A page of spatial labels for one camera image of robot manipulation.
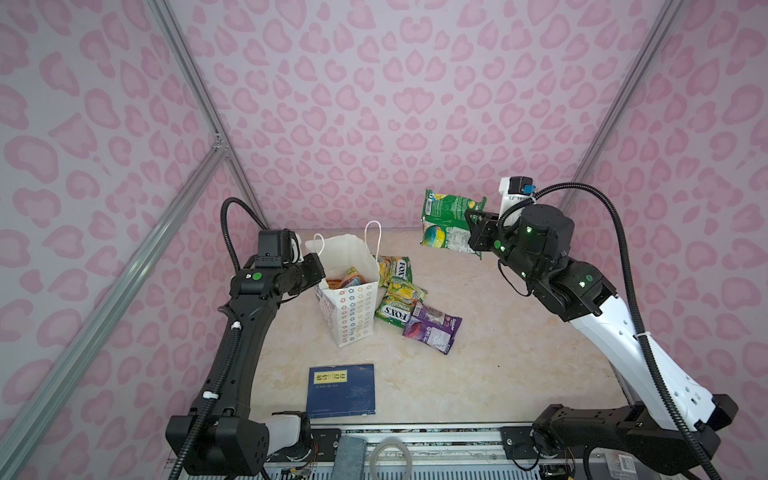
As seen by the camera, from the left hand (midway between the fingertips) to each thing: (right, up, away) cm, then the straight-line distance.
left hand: (325, 263), depth 76 cm
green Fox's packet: (+17, -2, +31) cm, 35 cm away
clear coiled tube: (+16, -42, -5) cm, 45 cm away
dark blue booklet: (+3, -35, +6) cm, 36 cm away
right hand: (+33, +11, -14) cm, 37 cm away
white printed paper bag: (+6, -9, -2) cm, 11 cm away
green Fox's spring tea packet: (+18, -13, +21) cm, 31 cm away
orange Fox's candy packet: (+4, -5, +16) cm, 18 cm away
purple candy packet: (+29, -20, +15) cm, 38 cm away
